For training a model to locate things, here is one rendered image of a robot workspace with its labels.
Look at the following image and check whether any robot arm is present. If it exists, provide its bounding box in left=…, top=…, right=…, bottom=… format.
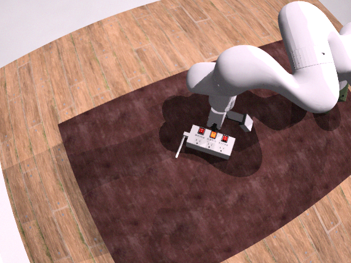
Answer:
left=186, top=1, right=351, bottom=132

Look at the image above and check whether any white power strip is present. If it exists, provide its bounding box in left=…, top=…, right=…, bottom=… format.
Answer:
left=175, top=125, right=235, bottom=160

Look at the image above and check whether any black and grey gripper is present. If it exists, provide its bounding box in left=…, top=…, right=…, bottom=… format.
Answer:
left=207, top=107, right=227, bottom=132

